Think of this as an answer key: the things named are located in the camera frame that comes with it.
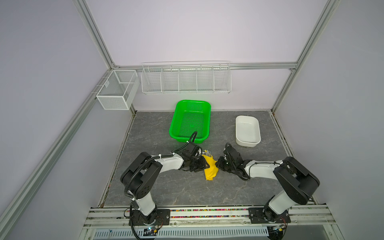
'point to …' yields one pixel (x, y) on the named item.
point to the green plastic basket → (189, 116)
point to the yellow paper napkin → (210, 172)
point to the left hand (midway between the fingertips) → (208, 169)
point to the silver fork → (208, 153)
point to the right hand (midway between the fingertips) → (214, 164)
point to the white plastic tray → (247, 132)
